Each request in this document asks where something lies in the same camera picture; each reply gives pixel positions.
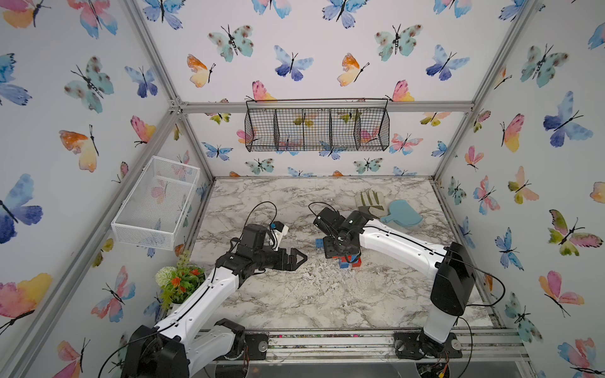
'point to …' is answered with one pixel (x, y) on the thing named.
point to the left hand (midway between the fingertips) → (299, 255)
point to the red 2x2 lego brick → (358, 264)
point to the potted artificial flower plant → (177, 283)
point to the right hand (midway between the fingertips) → (336, 248)
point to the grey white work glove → (376, 201)
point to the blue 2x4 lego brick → (344, 264)
